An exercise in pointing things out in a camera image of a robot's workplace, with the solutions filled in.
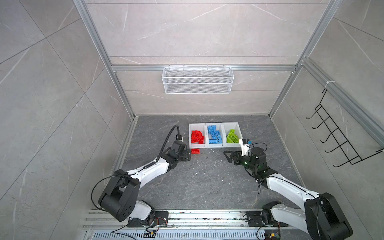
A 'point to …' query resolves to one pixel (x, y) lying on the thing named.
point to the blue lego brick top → (215, 134)
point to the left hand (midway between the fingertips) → (184, 148)
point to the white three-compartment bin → (224, 128)
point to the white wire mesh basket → (198, 80)
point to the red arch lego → (196, 136)
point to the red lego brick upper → (195, 151)
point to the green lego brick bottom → (232, 137)
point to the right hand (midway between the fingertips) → (228, 151)
